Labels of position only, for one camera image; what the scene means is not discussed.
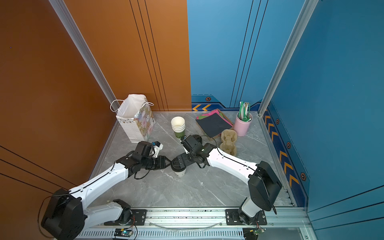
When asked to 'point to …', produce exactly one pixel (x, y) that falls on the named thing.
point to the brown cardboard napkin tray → (209, 136)
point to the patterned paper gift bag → (135, 114)
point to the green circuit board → (123, 232)
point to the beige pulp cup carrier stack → (228, 145)
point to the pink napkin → (213, 112)
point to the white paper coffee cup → (180, 174)
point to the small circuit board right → (252, 233)
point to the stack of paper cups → (178, 126)
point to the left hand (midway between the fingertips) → (169, 162)
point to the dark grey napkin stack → (213, 124)
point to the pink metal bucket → (241, 127)
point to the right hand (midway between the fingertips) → (185, 158)
